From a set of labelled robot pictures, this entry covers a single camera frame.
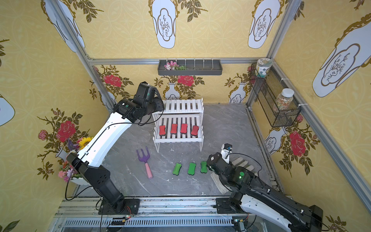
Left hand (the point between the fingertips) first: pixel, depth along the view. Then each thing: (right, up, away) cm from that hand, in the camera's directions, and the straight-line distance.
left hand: (153, 102), depth 76 cm
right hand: (+32, -30, +2) cm, 44 cm away
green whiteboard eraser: (+11, -39, +10) cm, 42 cm away
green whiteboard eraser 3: (+27, -38, +11) cm, 48 cm away
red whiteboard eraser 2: (+9, -15, +12) cm, 22 cm away
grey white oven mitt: (+49, -35, +12) cm, 61 cm away
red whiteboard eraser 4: (+23, -15, +14) cm, 31 cm away
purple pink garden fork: (-9, -34, +17) cm, 39 cm away
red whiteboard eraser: (+2, -16, +13) cm, 21 cm away
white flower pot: (-39, -42, 0) cm, 57 cm away
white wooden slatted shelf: (+14, -11, +19) cm, 26 cm away
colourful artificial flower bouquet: (-40, -34, -7) cm, 53 cm away
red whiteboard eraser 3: (+15, -15, +15) cm, 26 cm away
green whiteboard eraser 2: (+20, -39, +10) cm, 45 cm away
